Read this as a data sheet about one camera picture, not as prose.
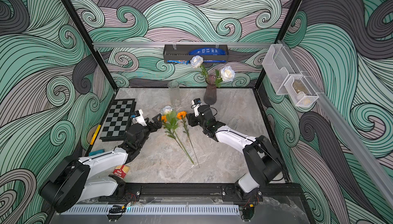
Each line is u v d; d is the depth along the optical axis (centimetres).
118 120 98
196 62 82
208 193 74
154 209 70
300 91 65
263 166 43
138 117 73
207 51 92
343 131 50
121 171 79
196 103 76
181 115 100
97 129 98
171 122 98
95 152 87
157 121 78
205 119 66
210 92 104
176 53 94
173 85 103
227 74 76
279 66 78
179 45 95
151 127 75
